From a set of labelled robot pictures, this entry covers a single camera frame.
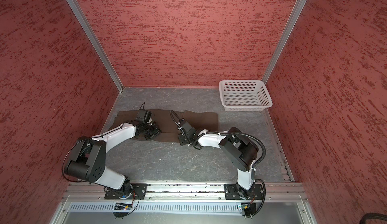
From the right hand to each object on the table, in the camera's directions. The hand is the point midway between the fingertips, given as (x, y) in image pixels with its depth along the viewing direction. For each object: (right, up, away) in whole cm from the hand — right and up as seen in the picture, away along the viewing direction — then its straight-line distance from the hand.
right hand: (181, 141), depth 91 cm
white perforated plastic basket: (+48, +30, +26) cm, 62 cm away
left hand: (-12, +4, 0) cm, 13 cm away
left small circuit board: (-24, -27, -20) cm, 41 cm away
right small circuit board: (+33, -27, -20) cm, 47 cm away
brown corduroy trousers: (+14, +11, +8) cm, 20 cm away
